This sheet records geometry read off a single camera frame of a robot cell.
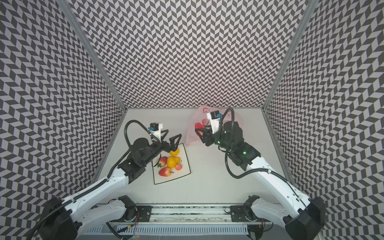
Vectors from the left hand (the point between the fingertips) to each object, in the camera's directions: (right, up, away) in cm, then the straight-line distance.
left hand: (175, 133), depth 74 cm
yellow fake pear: (-3, -17, +11) cm, 20 cm away
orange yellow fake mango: (-3, -14, +19) cm, 24 cm away
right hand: (+12, 0, -5) cm, 13 cm away
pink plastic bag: (+13, +10, +24) cm, 29 cm away
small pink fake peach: (0, -21, +12) cm, 24 cm away
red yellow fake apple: (-7, -22, +7) cm, 24 cm away
